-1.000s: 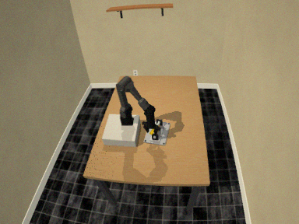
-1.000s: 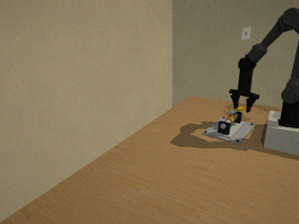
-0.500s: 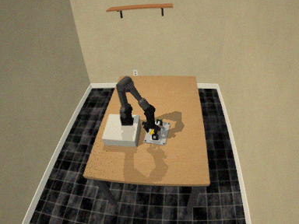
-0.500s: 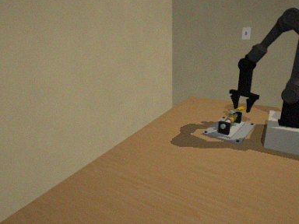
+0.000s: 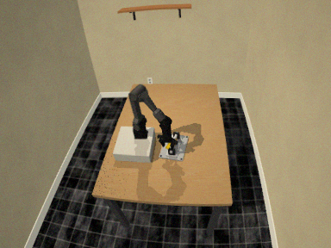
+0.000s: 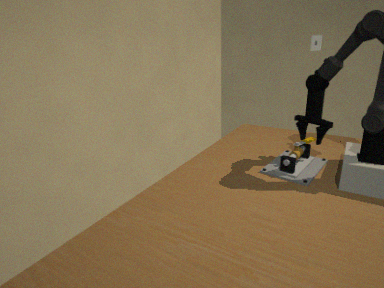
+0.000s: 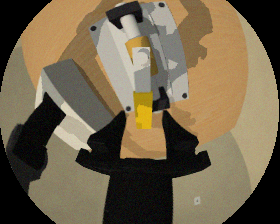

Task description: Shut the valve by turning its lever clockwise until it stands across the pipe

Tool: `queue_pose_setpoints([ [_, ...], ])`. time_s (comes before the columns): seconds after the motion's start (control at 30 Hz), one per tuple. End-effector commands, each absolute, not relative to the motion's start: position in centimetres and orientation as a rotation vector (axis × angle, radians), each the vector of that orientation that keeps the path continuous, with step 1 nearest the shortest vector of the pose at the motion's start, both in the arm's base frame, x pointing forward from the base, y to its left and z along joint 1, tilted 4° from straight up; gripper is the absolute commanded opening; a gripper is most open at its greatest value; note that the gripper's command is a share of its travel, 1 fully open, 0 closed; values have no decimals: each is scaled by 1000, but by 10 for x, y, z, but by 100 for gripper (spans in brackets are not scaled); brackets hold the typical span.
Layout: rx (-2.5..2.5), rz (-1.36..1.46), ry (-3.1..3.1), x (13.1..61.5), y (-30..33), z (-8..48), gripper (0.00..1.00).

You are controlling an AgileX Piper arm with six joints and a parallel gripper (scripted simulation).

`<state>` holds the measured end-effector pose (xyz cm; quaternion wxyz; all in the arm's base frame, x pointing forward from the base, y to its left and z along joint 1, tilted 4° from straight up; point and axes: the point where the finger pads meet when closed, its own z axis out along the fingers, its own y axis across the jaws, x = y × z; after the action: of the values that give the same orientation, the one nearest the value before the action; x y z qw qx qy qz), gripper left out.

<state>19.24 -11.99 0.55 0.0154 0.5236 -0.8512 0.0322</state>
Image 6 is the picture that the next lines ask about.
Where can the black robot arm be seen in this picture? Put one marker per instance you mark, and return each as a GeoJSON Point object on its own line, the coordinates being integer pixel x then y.
{"type": "Point", "coordinates": [372, 147]}

